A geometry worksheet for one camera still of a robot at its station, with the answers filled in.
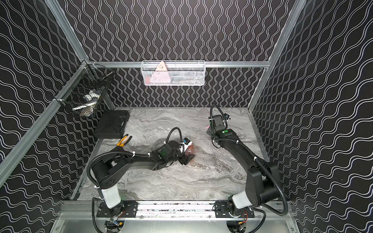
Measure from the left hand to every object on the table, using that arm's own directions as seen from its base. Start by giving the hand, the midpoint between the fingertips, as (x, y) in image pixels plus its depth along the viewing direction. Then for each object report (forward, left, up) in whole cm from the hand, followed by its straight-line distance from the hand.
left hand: (190, 150), depth 89 cm
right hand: (+11, -14, +9) cm, 20 cm away
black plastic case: (+17, +57, -2) cm, 60 cm away
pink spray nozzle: (+25, -12, -7) cm, 28 cm away
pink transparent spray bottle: (-2, +1, +3) cm, 4 cm away
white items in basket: (+6, +56, +24) cm, 61 cm away
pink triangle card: (+35, +21, +29) cm, 50 cm away
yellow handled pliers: (+8, +47, -7) cm, 48 cm away
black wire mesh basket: (+25, +70, +19) cm, 77 cm away
